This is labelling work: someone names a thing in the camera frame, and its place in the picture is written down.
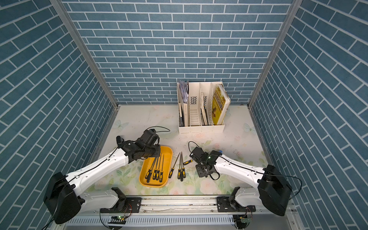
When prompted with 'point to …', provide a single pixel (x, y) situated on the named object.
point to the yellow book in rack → (221, 102)
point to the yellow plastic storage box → (163, 163)
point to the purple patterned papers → (184, 86)
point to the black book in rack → (181, 120)
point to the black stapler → (118, 139)
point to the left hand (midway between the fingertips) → (163, 151)
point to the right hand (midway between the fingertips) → (203, 172)
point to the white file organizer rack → (195, 108)
